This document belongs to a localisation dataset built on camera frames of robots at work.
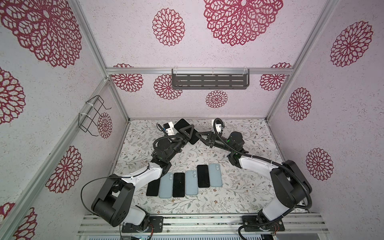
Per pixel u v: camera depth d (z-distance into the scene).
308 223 0.75
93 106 0.78
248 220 0.74
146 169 0.56
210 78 0.95
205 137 0.72
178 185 0.86
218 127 0.75
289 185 0.46
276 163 0.50
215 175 0.92
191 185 0.87
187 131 0.71
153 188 0.84
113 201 0.43
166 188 0.87
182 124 0.76
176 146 0.69
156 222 0.74
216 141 0.71
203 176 0.90
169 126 0.72
